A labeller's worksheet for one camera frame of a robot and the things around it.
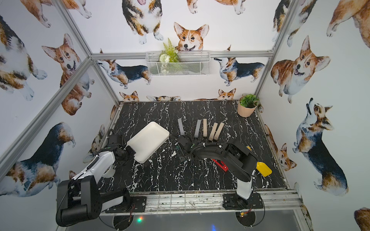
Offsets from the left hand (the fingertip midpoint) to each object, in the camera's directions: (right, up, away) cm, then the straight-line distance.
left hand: (136, 151), depth 89 cm
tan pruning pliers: (+43, +13, +13) cm, 47 cm away
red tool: (+52, -7, -2) cm, 53 cm away
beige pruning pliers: (+48, +9, +9) cm, 50 cm away
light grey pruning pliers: (+26, +14, +13) cm, 33 cm away
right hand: (+27, -2, +1) cm, 27 cm away
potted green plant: (+73, +30, +12) cm, 80 cm away
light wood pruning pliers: (+52, +9, +9) cm, 53 cm away
